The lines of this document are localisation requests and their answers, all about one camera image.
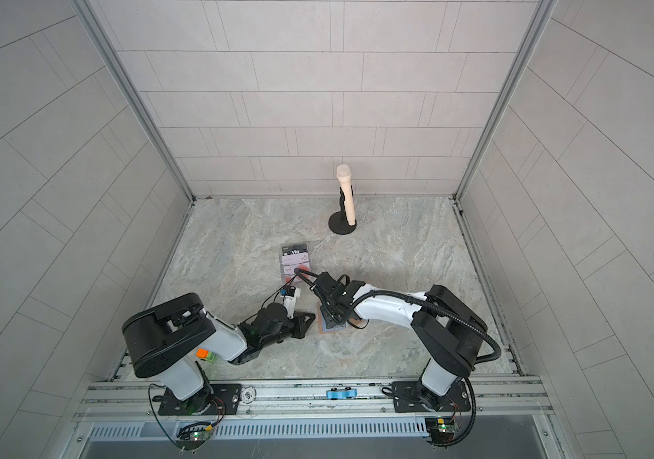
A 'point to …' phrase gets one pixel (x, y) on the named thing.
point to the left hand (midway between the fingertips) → (320, 319)
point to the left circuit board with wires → (193, 435)
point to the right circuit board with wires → (442, 430)
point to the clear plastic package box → (292, 256)
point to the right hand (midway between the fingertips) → (333, 315)
